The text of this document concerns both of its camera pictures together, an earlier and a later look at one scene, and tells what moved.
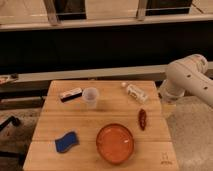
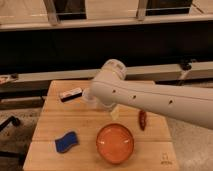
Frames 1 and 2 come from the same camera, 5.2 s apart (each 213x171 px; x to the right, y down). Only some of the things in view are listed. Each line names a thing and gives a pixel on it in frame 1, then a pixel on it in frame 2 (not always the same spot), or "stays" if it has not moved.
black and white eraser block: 71,95 stays
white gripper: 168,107 -> 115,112
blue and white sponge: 67,141 stays
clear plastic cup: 90,95 stays
